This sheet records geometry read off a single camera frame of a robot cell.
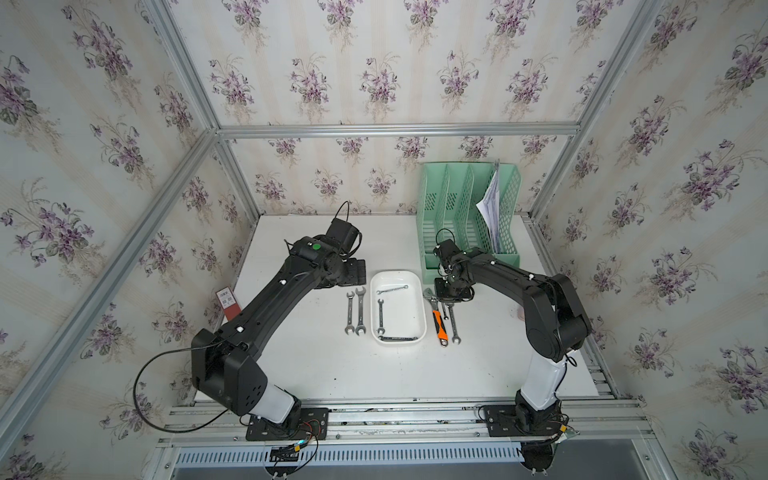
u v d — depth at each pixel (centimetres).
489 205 88
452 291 80
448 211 115
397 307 93
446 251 78
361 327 90
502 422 73
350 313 93
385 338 88
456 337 88
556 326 49
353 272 71
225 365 40
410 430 73
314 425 73
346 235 62
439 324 90
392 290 98
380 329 88
